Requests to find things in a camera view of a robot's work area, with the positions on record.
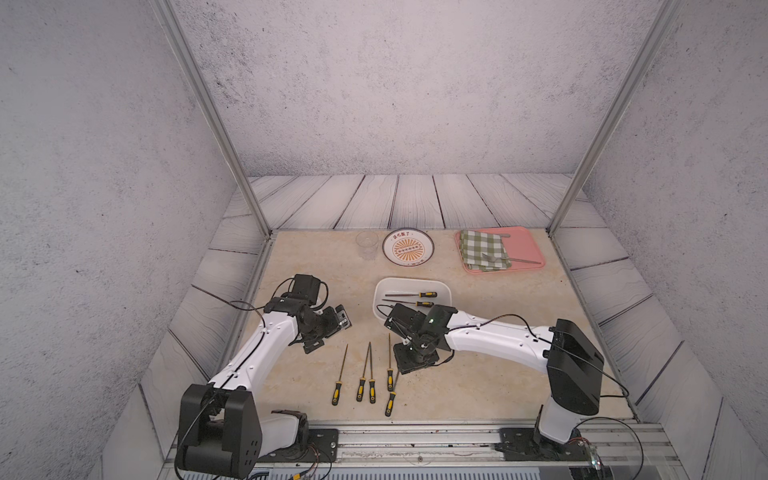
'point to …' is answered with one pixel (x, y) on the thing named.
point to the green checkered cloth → (474, 244)
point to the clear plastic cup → (367, 244)
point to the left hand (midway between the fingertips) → (344, 330)
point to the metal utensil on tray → (494, 259)
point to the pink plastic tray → (520, 246)
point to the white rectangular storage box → (384, 286)
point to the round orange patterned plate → (408, 247)
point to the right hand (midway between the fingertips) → (403, 370)
